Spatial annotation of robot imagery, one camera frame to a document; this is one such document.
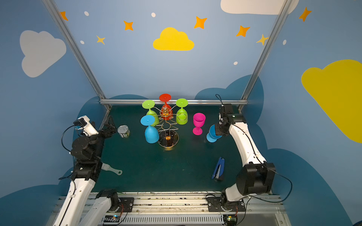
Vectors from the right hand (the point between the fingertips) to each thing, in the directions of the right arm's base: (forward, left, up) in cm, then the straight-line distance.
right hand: (224, 129), depth 83 cm
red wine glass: (+2, +34, +10) cm, 36 cm away
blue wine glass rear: (-7, +43, +1) cm, 43 cm away
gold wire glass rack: (+3, +36, -16) cm, 39 cm away
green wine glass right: (+9, +26, +1) cm, 27 cm away
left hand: (-9, +64, +17) cm, 67 cm away
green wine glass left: (+8, +45, +11) cm, 47 cm away
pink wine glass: (+10, +14, -5) cm, 18 cm away
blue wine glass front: (-6, +8, 0) cm, 10 cm away
